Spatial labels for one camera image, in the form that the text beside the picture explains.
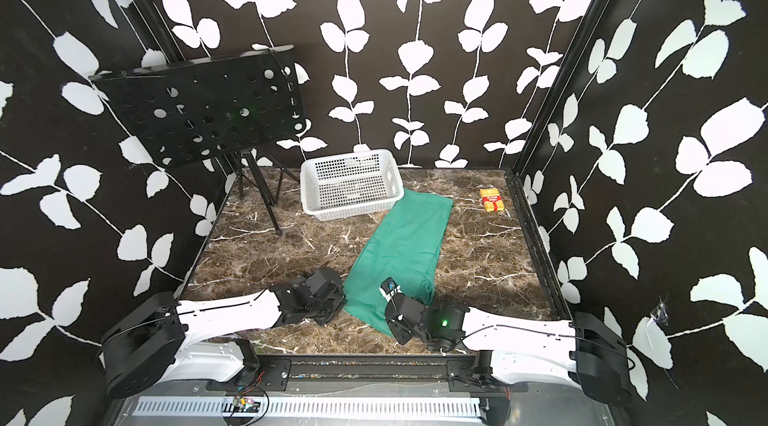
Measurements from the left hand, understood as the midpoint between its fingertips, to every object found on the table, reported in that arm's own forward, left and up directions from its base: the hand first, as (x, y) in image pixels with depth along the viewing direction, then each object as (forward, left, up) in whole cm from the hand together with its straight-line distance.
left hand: (354, 296), depth 85 cm
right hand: (-6, -10, +4) cm, 13 cm away
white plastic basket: (+45, +4, -2) cm, 45 cm away
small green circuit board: (-24, +26, -3) cm, 36 cm away
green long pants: (+16, -16, -1) cm, 22 cm away
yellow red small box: (+35, -50, -2) cm, 61 cm away
